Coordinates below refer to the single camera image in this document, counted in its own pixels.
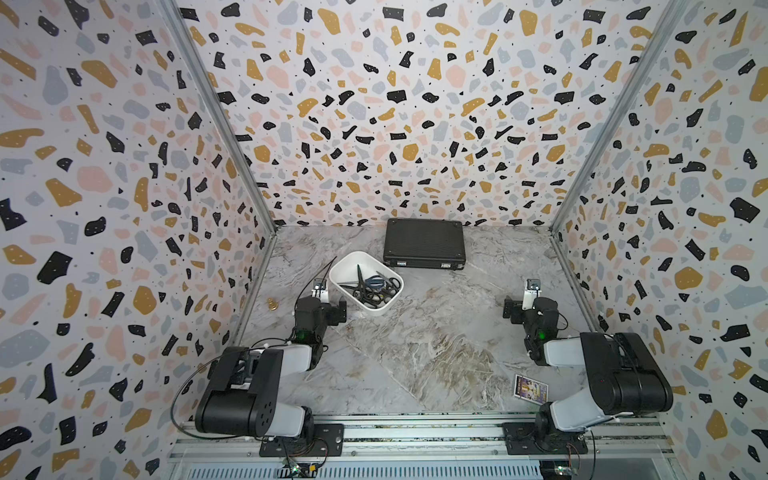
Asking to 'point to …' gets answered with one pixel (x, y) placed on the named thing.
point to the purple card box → (531, 390)
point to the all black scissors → (361, 292)
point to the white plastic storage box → (344, 279)
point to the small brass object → (273, 306)
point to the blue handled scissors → (375, 281)
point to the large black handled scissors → (391, 288)
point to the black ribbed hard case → (424, 243)
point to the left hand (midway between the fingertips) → (328, 296)
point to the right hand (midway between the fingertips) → (527, 296)
